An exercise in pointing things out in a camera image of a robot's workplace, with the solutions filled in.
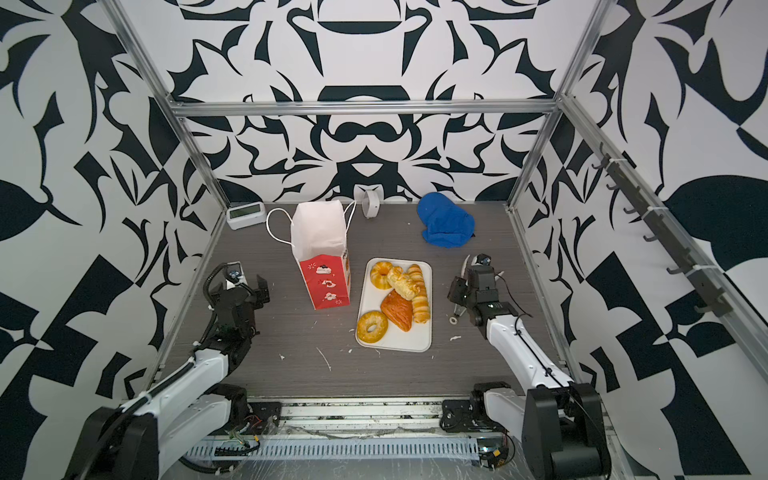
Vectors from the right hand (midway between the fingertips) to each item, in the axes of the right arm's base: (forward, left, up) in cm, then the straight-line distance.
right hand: (461, 282), depth 87 cm
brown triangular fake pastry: (-5, +18, -6) cm, 20 cm away
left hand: (-1, +62, +6) cm, 63 cm away
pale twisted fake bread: (+1, +17, -1) cm, 17 cm away
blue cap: (+29, 0, -8) cm, 30 cm away
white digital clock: (+32, +73, -4) cm, 79 cm away
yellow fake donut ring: (-8, +26, -6) cm, 28 cm away
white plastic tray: (-12, +13, -10) cm, 20 cm away
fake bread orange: (-3, +12, -7) cm, 14 cm away
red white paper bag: (+16, +43, +2) cm, 46 cm away
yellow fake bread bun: (+6, +24, -6) cm, 26 cm away
